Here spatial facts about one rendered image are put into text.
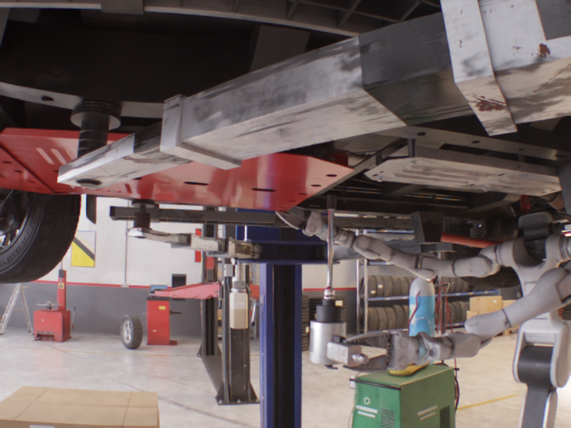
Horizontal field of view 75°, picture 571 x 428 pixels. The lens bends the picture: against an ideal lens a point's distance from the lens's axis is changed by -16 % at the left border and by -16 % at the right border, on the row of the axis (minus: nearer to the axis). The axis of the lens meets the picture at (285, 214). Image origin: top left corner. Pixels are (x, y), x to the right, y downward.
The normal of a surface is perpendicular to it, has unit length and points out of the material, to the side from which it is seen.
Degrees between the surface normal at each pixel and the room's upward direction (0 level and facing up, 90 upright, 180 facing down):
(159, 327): 90
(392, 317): 77
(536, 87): 180
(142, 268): 90
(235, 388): 90
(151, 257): 90
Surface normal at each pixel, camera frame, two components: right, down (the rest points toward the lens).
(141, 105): -0.04, 0.99
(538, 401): -0.84, -0.30
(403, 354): 0.25, -0.16
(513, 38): -0.60, -0.13
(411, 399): 0.60, -0.20
